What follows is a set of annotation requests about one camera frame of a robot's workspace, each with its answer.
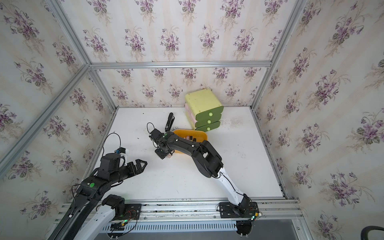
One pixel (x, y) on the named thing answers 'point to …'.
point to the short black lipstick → (194, 139)
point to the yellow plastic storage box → (200, 136)
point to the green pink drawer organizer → (203, 110)
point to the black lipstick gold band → (191, 138)
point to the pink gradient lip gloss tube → (169, 155)
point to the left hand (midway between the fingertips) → (143, 166)
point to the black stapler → (170, 120)
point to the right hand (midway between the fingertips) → (164, 153)
